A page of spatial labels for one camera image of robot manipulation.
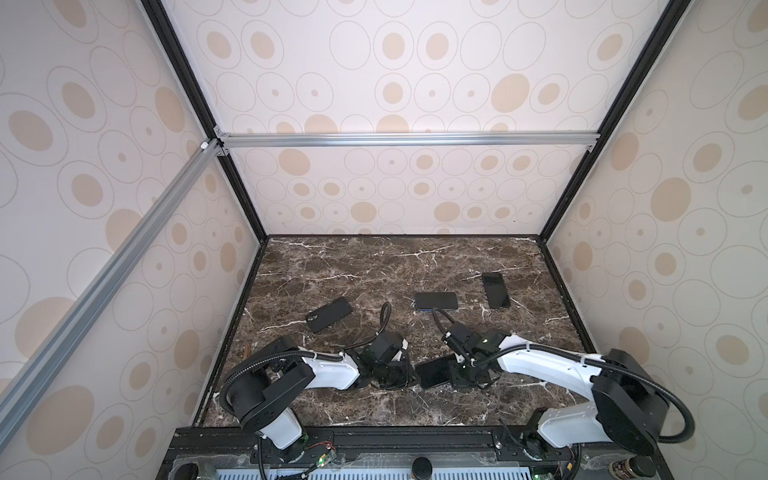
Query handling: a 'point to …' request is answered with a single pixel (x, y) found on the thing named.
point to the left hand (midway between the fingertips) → (426, 383)
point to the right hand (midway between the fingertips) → (456, 383)
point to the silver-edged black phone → (496, 290)
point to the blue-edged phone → (427, 301)
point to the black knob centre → (422, 468)
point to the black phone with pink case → (435, 371)
